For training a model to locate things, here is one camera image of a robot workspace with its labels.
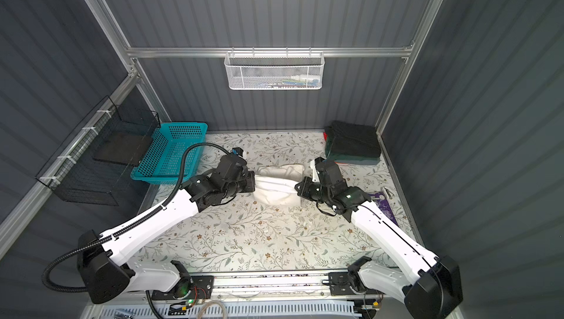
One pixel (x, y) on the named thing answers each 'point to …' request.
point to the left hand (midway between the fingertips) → (255, 177)
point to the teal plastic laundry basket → (161, 163)
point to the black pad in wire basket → (126, 148)
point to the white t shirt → (275, 185)
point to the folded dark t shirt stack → (352, 143)
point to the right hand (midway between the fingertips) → (297, 188)
